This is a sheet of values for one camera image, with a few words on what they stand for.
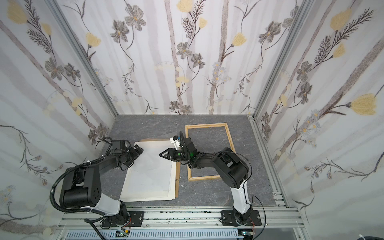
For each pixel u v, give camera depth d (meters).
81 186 0.49
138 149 0.86
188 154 0.75
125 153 0.82
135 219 0.73
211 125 1.15
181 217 0.76
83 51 0.84
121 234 0.72
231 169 0.53
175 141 0.84
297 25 0.74
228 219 0.73
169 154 0.80
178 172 0.90
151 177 0.89
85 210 0.48
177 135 0.87
